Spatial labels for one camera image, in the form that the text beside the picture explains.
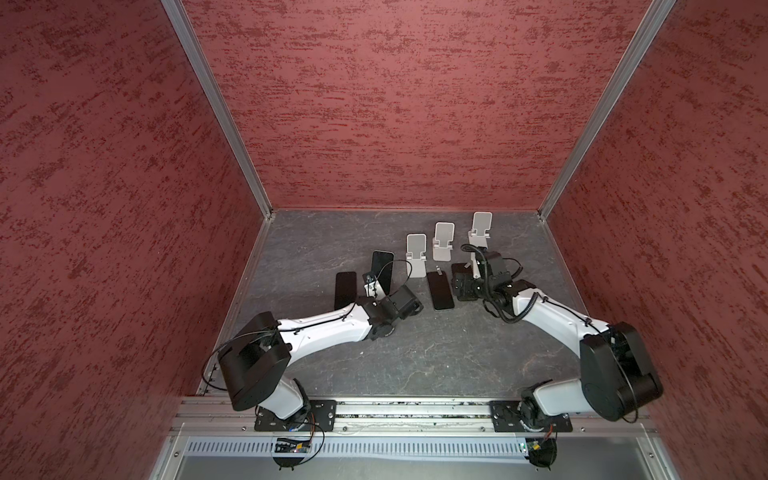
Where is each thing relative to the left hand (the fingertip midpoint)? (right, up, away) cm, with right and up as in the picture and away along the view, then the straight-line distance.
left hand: (386, 311), depth 86 cm
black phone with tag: (+18, +2, +12) cm, 22 cm away
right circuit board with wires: (+38, -31, -16) cm, 52 cm away
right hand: (+24, +6, +5) cm, 25 cm away
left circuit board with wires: (-23, -30, -14) cm, 40 cm away
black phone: (-1, +13, +6) cm, 14 cm away
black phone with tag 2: (+26, +10, +20) cm, 35 cm away
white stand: (+10, +15, +15) cm, 23 cm away
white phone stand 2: (+35, +27, +21) cm, 49 cm away
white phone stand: (+20, +23, +17) cm, 35 cm away
